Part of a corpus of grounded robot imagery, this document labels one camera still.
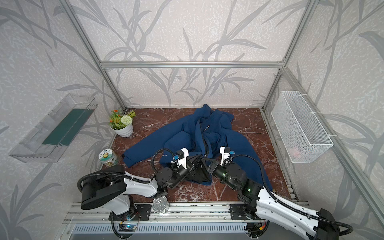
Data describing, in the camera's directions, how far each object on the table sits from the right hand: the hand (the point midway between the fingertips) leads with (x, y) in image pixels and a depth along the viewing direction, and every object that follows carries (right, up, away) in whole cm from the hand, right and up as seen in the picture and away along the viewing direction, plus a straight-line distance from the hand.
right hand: (202, 155), depth 71 cm
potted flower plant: (-51, +15, +23) cm, 58 cm away
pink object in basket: (+46, +1, +2) cm, 46 cm away
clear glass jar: (-20, -24, 0) cm, 31 cm away
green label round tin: (-54, -5, +15) cm, 57 cm away
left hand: (+1, +1, +1) cm, 2 cm away
